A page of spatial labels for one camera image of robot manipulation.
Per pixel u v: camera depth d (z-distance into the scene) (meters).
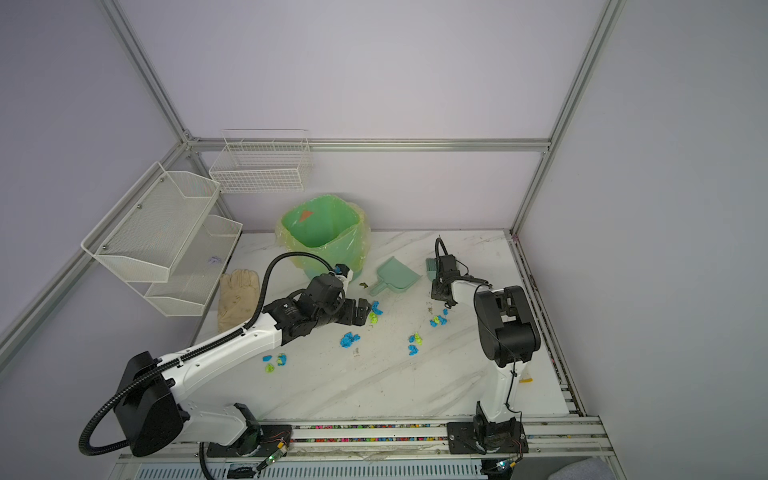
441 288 0.77
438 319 0.95
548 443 0.74
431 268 1.07
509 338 0.52
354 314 0.72
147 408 0.40
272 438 0.74
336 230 1.06
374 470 0.70
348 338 0.91
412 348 0.88
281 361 0.86
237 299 1.01
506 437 0.69
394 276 1.07
